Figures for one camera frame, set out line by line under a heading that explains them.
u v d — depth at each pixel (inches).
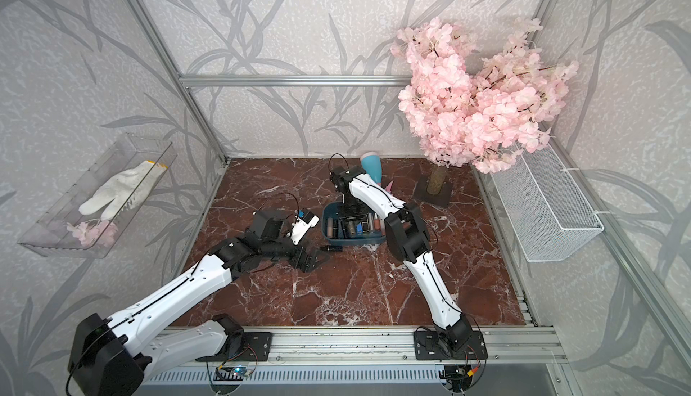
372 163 44.8
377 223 38.7
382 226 38.0
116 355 14.8
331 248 36.0
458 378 28.4
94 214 24.8
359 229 37.8
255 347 28.8
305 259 26.3
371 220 38.8
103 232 22.3
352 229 37.8
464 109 27.3
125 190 26.6
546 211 23.7
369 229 37.9
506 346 29.6
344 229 37.9
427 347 28.6
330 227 37.9
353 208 33.3
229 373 28.4
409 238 24.3
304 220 26.8
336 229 38.0
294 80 71.1
